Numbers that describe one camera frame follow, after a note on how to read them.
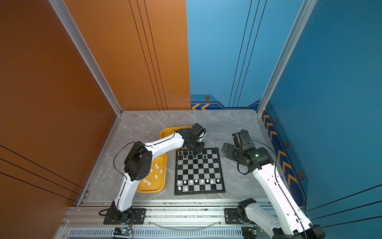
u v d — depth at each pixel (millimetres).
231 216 725
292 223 370
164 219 728
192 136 740
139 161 552
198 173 868
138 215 740
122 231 709
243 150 526
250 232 698
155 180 863
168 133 1048
